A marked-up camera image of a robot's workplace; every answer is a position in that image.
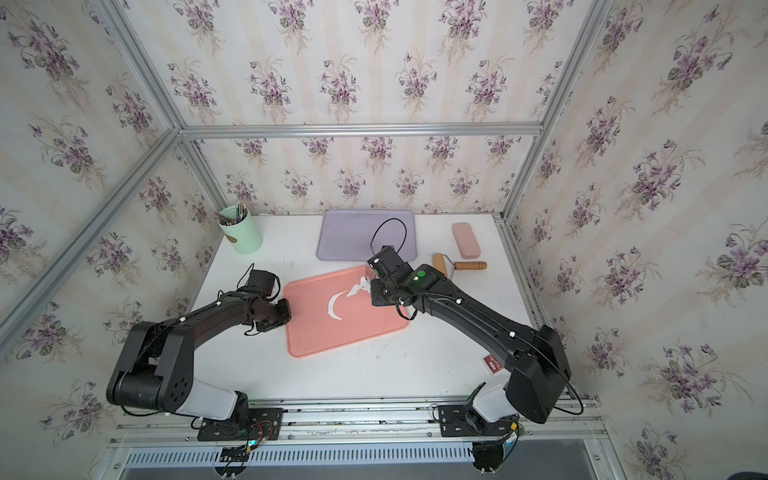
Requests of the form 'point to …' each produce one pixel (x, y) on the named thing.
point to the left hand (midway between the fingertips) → (293, 318)
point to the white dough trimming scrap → (364, 284)
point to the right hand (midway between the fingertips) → (380, 294)
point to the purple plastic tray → (357, 235)
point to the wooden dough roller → (439, 264)
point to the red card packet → (493, 363)
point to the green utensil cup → (237, 225)
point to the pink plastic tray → (313, 329)
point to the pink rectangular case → (465, 240)
